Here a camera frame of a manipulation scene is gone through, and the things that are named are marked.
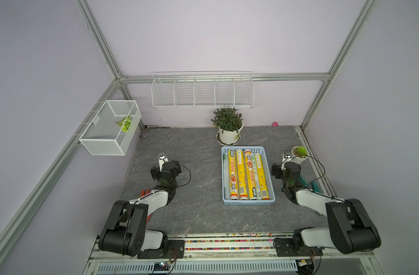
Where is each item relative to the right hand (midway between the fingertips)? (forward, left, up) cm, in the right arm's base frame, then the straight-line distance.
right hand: (283, 162), depth 92 cm
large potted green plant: (+22, +29, +9) cm, 37 cm away
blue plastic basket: (+12, +12, -3) cm, 17 cm away
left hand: (-1, +64, +2) cm, 64 cm away
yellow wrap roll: (-13, +24, -1) cm, 27 cm away
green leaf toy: (+10, +81, +21) cm, 84 cm away
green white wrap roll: (0, +15, -4) cm, 16 cm away
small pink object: (+39, -7, -9) cm, 41 cm away
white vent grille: (-45, +18, -9) cm, 49 cm away
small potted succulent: (+6, -11, -1) cm, 12 cm away
